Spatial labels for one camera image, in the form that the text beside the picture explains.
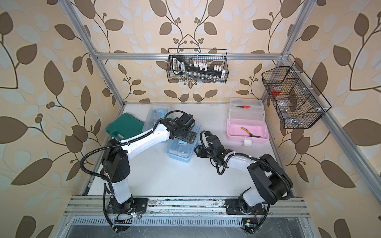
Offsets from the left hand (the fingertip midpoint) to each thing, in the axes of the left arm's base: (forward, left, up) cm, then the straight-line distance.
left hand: (185, 133), depth 86 cm
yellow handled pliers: (+8, -44, -12) cm, 46 cm away
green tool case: (+11, +42, -9) cm, 44 cm away
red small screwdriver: (+23, -39, -1) cm, 46 cm away
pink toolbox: (+14, -42, -8) cm, 45 cm away
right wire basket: (+5, -58, +21) cm, 62 cm away
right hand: (-5, -8, -10) cm, 14 cm away
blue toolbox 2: (-11, +2, -1) cm, 11 cm away
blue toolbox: (+19, +21, -3) cm, 28 cm away
